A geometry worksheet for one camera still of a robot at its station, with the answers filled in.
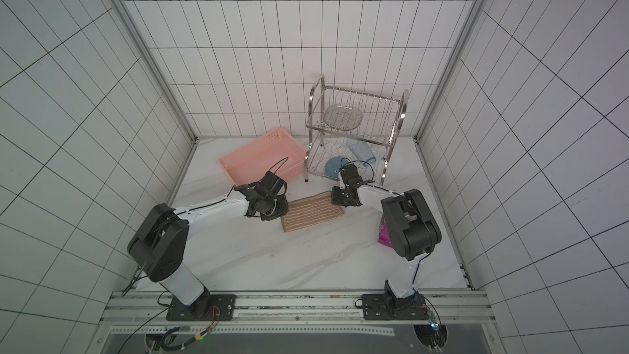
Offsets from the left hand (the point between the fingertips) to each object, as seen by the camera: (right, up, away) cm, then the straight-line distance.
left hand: (283, 215), depth 89 cm
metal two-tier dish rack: (+38, +36, +1) cm, 52 cm away
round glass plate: (+23, +37, +1) cm, 43 cm away
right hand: (+17, +5, +9) cm, 20 cm away
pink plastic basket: (-6, +24, +25) cm, 35 cm away
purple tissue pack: (+36, -5, -6) cm, 37 cm away
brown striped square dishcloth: (+10, +1, +6) cm, 12 cm away
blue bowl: (+20, +18, +14) cm, 30 cm away
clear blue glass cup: (+32, +24, +12) cm, 42 cm away
